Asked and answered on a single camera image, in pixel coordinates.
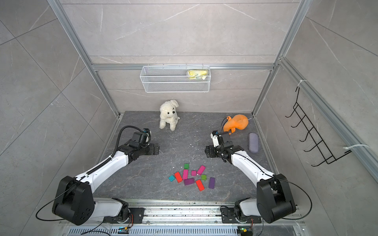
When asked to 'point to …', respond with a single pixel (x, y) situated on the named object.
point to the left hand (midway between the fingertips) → (153, 144)
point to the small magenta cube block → (193, 173)
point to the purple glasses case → (253, 143)
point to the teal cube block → (172, 178)
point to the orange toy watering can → (238, 122)
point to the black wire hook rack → (320, 144)
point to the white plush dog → (168, 114)
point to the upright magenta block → (185, 175)
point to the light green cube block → (204, 177)
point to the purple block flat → (189, 181)
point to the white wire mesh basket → (173, 79)
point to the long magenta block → (201, 169)
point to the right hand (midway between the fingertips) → (211, 149)
